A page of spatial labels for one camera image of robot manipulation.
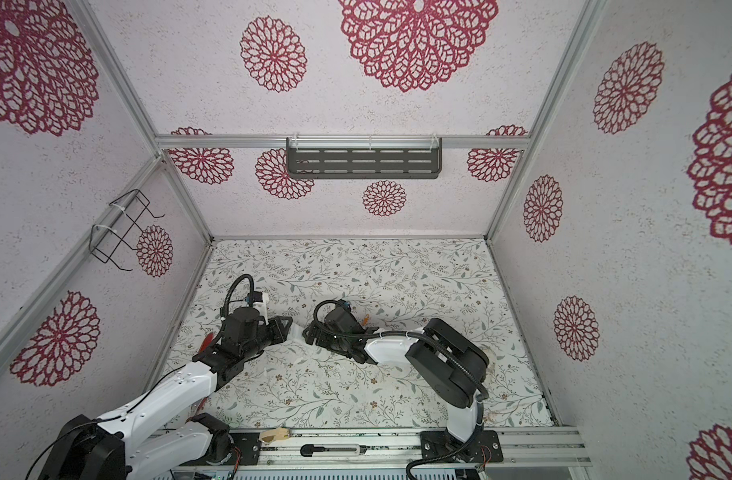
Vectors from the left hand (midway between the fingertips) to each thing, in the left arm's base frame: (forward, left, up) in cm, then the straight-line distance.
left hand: (293, 327), depth 86 cm
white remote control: (-2, -1, 0) cm, 2 cm away
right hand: (-1, -5, -4) cm, 6 cm away
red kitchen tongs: (-1, +27, -6) cm, 28 cm away
